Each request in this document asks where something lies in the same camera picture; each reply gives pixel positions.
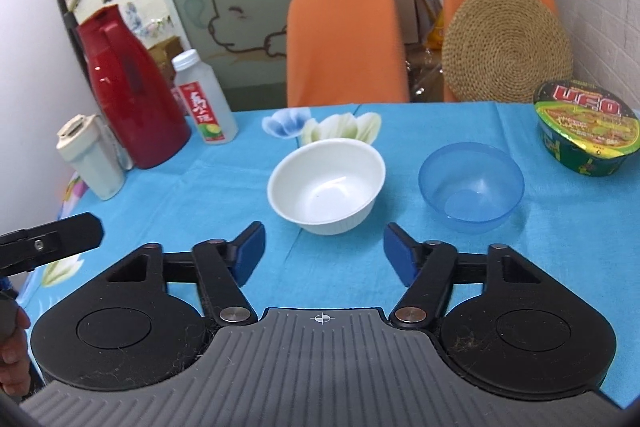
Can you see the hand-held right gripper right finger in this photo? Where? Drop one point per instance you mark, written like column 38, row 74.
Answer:
column 400, row 252

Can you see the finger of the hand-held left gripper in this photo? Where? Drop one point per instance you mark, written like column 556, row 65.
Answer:
column 55, row 239

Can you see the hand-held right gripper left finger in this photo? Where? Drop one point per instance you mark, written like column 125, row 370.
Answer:
column 250, row 252

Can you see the white bowl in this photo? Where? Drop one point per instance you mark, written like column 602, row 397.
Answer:
column 325, row 187

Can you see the person's left hand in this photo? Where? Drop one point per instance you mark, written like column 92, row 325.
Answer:
column 17, row 367

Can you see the blue floral tablecloth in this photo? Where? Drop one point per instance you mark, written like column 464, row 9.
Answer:
column 200, row 197

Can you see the white tumbler with lid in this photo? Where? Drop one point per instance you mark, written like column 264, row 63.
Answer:
column 95, row 162

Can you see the blue translucent bowl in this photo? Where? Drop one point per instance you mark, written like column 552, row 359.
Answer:
column 470, row 187

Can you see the white bottle red label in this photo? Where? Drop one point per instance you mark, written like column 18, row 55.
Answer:
column 205, row 107

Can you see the red thermos jug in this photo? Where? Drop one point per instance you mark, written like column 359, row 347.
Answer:
column 130, row 107

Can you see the black framed white board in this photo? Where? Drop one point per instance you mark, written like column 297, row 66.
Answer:
column 30, row 57

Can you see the small brown cardboard box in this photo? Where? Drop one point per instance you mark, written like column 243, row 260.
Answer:
column 165, row 54

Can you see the green instant noodle bowl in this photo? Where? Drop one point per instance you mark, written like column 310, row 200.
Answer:
column 585, row 127

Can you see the round woven straw mat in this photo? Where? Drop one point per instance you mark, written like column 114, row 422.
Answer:
column 505, row 47

